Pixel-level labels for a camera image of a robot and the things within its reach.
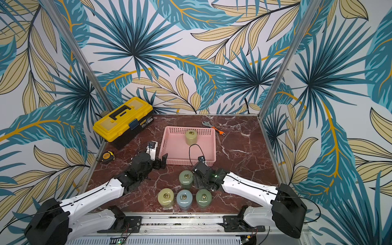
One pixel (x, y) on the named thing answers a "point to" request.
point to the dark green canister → (185, 178)
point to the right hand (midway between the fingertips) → (201, 178)
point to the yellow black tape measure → (108, 156)
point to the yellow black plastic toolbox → (117, 127)
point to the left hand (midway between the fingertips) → (159, 154)
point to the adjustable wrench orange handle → (218, 131)
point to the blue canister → (184, 198)
